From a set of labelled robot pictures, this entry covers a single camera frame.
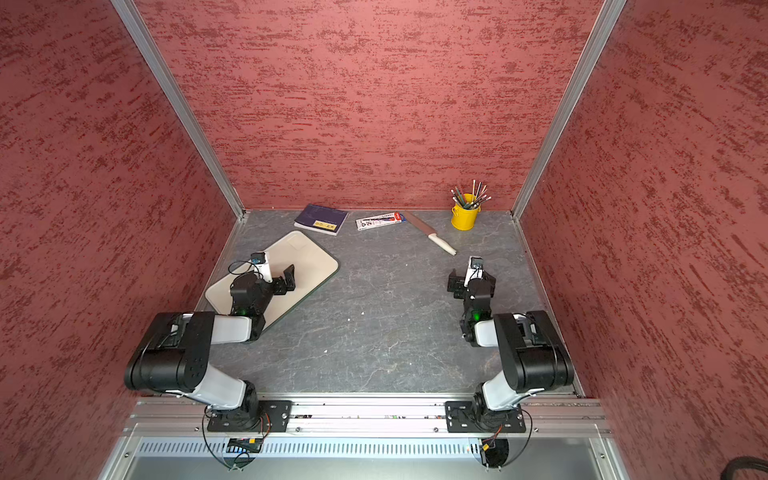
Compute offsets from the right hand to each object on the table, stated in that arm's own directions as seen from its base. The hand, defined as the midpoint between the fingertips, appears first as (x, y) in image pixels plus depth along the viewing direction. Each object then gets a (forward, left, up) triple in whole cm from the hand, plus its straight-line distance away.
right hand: (467, 273), depth 94 cm
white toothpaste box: (+29, +31, -5) cm, 43 cm away
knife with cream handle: (+23, +9, -6) cm, 26 cm away
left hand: (+2, +61, +2) cm, 61 cm away
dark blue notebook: (+31, +53, -5) cm, 62 cm away
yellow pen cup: (+27, -4, -3) cm, 27 cm away
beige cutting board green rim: (+7, +53, -5) cm, 54 cm away
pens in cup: (+30, -8, +5) cm, 32 cm away
